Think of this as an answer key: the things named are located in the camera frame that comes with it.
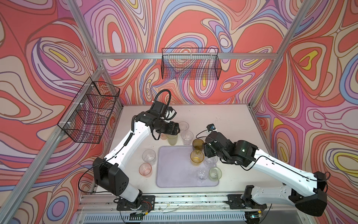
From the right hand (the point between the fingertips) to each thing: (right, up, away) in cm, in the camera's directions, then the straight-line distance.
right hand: (209, 147), depth 72 cm
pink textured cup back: (-27, +3, +20) cm, 33 cm away
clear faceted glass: (+4, -12, +14) cm, 19 cm away
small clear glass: (-2, -19, +10) cm, 21 cm away
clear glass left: (-36, -9, +17) cm, 40 cm away
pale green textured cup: (+6, -18, +10) cm, 22 cm away
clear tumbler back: (-13, +9, +30) cm, 34 cm away
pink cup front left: (-37, -16, +12) cm, 42 cm away
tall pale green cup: (-21, +1, +21) cm, 29 cm away
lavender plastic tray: (-19, -16, +14) cm, 28 cm away
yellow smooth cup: (-5, -9, +15) cm, 19 cm away
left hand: (-18, +9, +6) cm, 21 cm away
